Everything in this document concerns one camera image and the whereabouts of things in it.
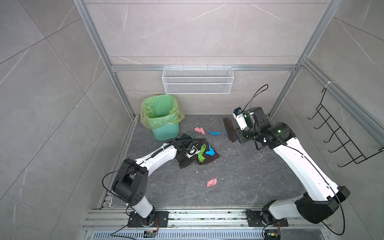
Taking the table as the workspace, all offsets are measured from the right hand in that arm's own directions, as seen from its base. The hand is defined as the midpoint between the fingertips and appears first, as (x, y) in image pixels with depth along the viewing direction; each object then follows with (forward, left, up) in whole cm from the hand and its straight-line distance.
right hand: (239, 128), depth 72 cm
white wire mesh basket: (+44, +20, -1) cm, 48 cm away
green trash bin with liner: (+33, +46, -20) cm, 60 cm away
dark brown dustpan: (-3, +14, -24) cm, 28 cm away
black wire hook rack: (-12, -44, +1) cm, 45 cm away
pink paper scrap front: (-15, +13, -30) cm, 36 cm away
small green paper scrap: (+17, +24, -29) cm, 41 cm away
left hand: (-3, +28, -23) cm, 36 cm away
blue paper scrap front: (+1, +13, -23) cm, 26 cm away
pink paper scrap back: (+22, +18, -28) cm, 40 cm away
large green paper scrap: (-3, +19, -23) cm, 30 cm away
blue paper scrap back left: (+20, +7, -30) cm, 37 cm away
